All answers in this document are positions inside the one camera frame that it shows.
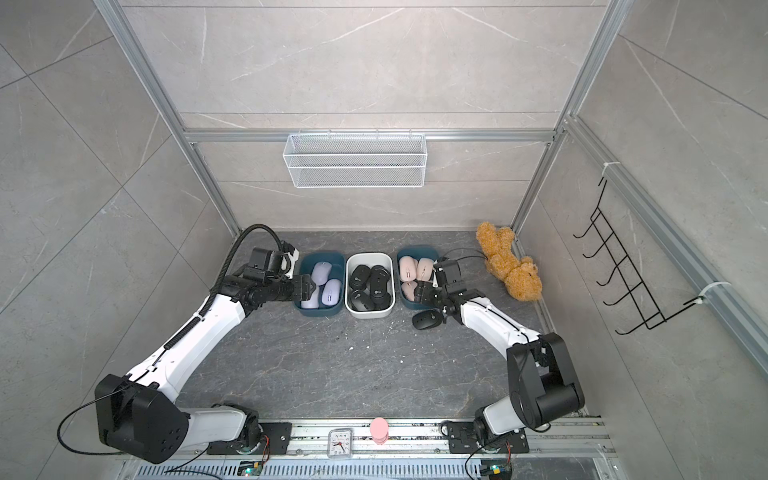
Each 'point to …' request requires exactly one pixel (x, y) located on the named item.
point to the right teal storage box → (416, 252)
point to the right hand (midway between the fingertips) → (427, 291)
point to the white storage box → (369, 287)
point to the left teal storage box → (336, 259)
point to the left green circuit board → (250, 468)
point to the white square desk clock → (340, 443)
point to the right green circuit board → (496, 468)
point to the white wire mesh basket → (355, 160)
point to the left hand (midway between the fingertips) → (308, 281)
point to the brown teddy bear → (520, 276)
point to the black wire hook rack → (637, 292)
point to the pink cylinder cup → (379, 430)
